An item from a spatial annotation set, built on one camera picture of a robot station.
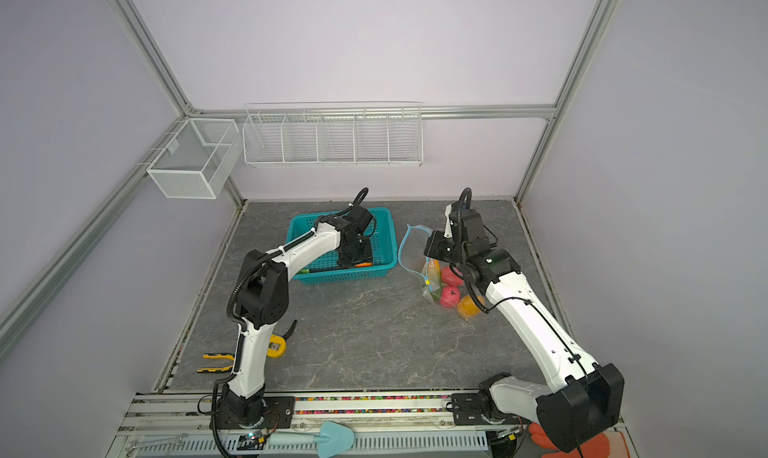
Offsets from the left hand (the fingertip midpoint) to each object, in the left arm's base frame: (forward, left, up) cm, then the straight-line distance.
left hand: (368, 262), depth 95 cm
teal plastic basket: (+7, -5, -3) cm, 9 cm away
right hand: (-7, -17, +19) cm, 27 cm away
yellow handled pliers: (-24, +43, -5) cm, 50 cm away
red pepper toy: (-21, -19, +25) cm, 38 cm away
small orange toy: (-3, +1, +3) cm, 4 cm away
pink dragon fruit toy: (-13, -24, 0) cm, 28 cm away
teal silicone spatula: (-46, +9, -6) cm, 47 cm away
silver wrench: (-44, +56, -6) cm, 72 cm away
